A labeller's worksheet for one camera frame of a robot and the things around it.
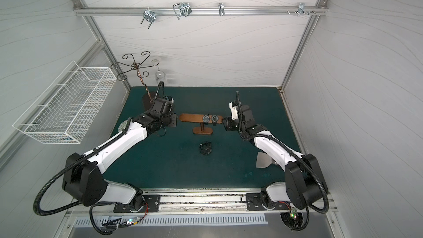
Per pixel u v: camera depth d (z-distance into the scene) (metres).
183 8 0.76
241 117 0.65
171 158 0.86
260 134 0.59
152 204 0.74
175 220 0.70
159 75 0.96
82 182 0.41
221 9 0.78
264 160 0.88
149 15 0.77
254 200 0.74
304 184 0.42
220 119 0.86
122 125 0.95
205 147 0.86
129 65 0.91
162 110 0.64
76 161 0.42
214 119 0.85
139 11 0.78
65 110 0.69
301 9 0.77
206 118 0.86
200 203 0.75
